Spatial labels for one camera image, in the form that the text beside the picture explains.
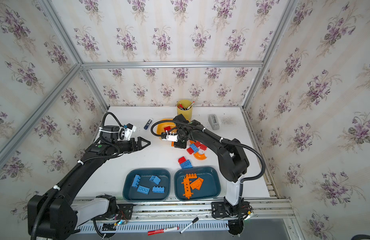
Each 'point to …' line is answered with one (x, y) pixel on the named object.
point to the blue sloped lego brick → (155, 179)
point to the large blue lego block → (187, 164)
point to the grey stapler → (213, 121)
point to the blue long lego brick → (194, 147)
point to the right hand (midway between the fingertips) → (176, 142)
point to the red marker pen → (151, 232)
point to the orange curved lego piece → (199, 156)
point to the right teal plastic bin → (211, 187)
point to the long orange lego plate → (186, 182)
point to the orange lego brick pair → (173, 144)
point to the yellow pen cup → (185, 107)
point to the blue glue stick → (146, 126)
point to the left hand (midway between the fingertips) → (145, 142)
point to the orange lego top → (192, 142)
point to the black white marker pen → (188, 225)
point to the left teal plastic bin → (130, 193)
